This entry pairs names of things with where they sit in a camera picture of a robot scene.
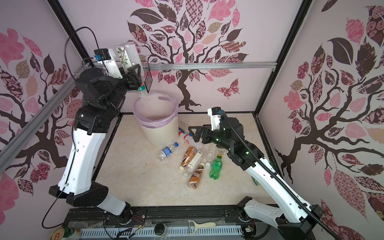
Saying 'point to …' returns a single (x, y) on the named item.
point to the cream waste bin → (163, 136)
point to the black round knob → (159, 229)
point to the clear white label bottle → (194, 164)
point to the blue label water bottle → (167, 152)
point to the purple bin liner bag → (155, 110)
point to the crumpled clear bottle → (212, 153)
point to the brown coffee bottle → (189, 153)
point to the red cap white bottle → (190, 140)
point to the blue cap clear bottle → (187, 132)
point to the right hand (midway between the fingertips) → (197, 125)
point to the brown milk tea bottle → (195, 179)
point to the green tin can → (66, 233)
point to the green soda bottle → (216, 167)
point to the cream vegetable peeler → (209, 224)
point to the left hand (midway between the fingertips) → (134, 69)
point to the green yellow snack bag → (257, 183)
